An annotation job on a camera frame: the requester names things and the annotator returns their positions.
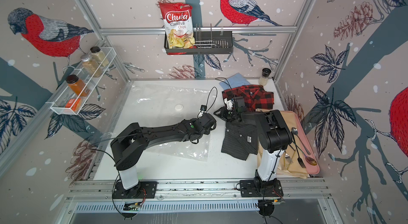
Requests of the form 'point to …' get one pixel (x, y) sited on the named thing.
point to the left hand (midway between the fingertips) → (208, 121)
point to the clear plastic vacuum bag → (155, 105)
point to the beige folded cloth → (292, 162)
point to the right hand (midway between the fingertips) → (215, 113)
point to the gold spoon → (308, 160)
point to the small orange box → (74, 104)
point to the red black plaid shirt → (255, 96)
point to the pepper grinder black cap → (266, 72)
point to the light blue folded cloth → (233, 82)
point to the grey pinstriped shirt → (241, 137)
